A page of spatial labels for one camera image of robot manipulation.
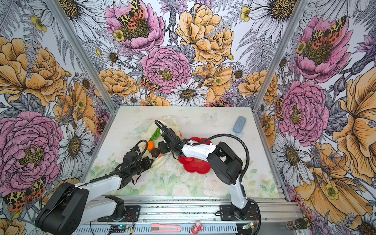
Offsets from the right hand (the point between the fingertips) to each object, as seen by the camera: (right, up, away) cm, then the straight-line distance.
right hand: (163, 148), depth 91 cm
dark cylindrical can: (+63, -27, -28) cm, 74 cm away
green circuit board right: (+43, -34, -19) cm, 58 cm away
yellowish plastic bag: (-10, +7, +3) cm, 12 cm away
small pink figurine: (+20, -33, -22) cm, 44 cm away
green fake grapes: (-7, +7, +11) cm, 15 cm away
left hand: (-6, -9, -1) cm, 11 cm away
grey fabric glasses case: (+52, +14, +18) cm, 57 cm away
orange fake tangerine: (-10, 0, +6) cm, 11 cm away
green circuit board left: (-18, -35, -20) cm, 44 cm away
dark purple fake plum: (-5, -3, +1) cm, 6 cm away
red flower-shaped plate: (+20, -11, +1) cm, 23 cm away
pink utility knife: (+1, -34, -21) cm, 40 cm away
